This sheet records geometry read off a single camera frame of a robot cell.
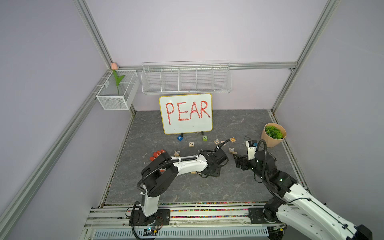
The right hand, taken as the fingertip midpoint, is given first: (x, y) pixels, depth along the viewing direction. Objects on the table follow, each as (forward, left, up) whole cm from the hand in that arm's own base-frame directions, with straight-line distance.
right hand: (240, 152), depth 79 cm
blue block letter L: (+21, +35, -17) cm, 44 cm away
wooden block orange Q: (+18, -1, -15) cm, 24 cm away
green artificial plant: (+16, -25, -4) cm, 30 cm away
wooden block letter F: (+8, +36, -16) cm, 41 cm away
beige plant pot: (+12, -24, -9) cm, 28 cm away
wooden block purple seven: (+15, +27, -15) cm, 34 cm away
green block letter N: (+19, +18, -15) cm, 30 cm away
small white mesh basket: (+22, +68, +20) cm, 74 cm away
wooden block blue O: (+10, +1, -15) cm, 19 cm away
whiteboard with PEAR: (+30, +30, -2) cm, 43 cm away
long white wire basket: (+49, +29, +14) cm, 58 cm away
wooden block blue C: (+17, +10, -16) cm, 25 cm away
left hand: (-6, +13, -15) cm, 21 cm away
